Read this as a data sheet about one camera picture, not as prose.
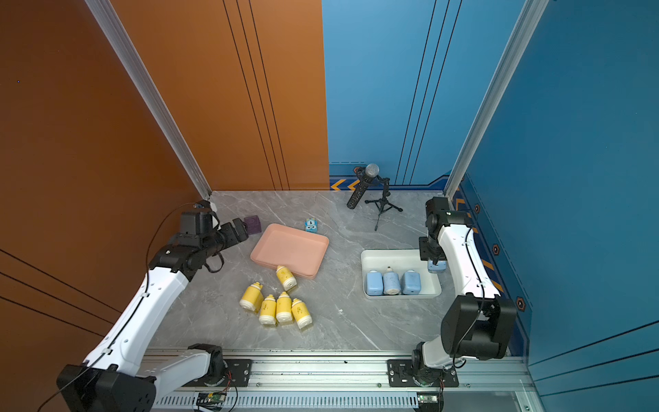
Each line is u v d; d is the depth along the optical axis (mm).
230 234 692
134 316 433
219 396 718
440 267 778
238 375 729
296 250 1001
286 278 847
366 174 934
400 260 1012
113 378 372
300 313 771
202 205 671
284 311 786
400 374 725
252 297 814
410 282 847
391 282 836
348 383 725
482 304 414
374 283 836
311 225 1058
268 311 784
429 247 682
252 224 1064
